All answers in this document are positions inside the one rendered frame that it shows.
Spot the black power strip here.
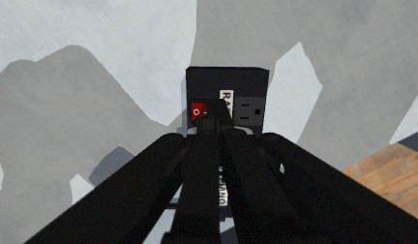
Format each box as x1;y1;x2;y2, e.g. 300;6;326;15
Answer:
186;66;270;222

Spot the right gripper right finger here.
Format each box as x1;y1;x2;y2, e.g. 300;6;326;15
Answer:
216;99;418;244

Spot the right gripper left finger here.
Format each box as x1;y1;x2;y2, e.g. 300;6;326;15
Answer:
23;99;222;244

